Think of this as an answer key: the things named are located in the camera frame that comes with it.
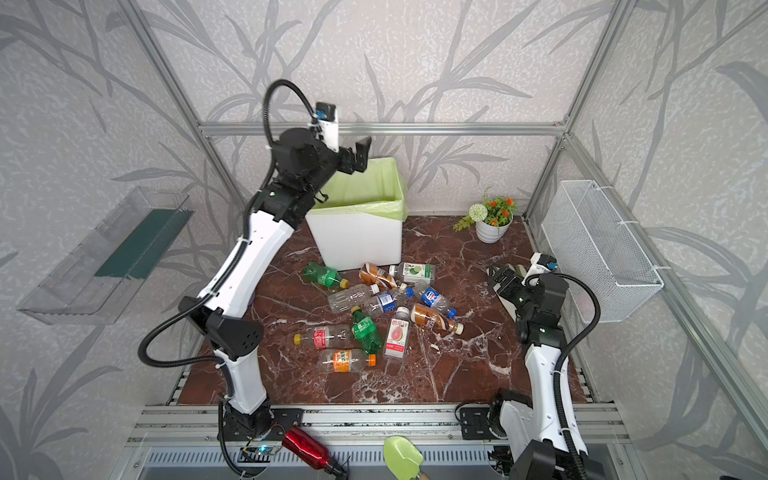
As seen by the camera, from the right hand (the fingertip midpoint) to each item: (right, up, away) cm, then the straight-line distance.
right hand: (503, 262), depth 80 cm
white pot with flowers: (+3, +13, +22) cm, 26 cm away
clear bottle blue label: (-33, -13, +11) cm, 37 cm away
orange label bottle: (-43, -26, -1) cm, 50 cm away
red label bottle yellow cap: (-49, -23, +7) cm, 55 cm away
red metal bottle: (-49, -41, -13) cm, 66 cm away
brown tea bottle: (-18, -17, +7) cm, 26 cm away
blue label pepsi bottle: (-18, -12, +11) cm, 25 cm away
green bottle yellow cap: (-53, -5, +17) cm, 56 cm away
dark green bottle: (-38, -20, +7) cm, 44 cm away
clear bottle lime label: (-26, -5, +19) cm, 32 cm away
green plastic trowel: (-27, -45, -11) cm, 54 cm away
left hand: (-38, +33, -14) cm, 52 cm away
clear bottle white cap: (-45, -12, +11) cm, 48 cm away
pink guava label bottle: (-29, -21, +4) cm, 36 cm away
